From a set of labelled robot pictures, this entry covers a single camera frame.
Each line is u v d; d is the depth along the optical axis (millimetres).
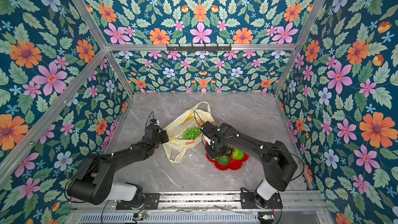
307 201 749
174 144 901
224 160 820
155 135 736
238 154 821
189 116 965
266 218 704
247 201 735
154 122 832
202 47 916
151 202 735
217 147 683
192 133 932
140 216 703
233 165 823
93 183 431
